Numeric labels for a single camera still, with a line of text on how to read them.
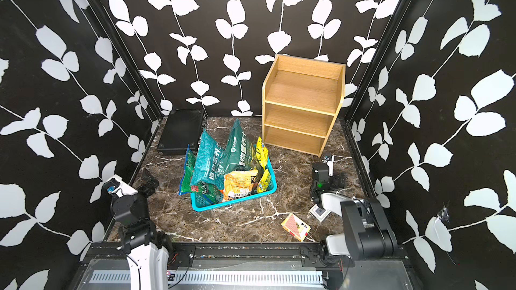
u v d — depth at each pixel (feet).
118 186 2.03
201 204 2.70
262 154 2.80
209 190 2.58
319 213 2.74
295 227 2.62
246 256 2.46
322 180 2.36
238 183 2.46
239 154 2.41
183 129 3.65
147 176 2.27
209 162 2.40
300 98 2.84
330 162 2.63
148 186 2.28
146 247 1.79
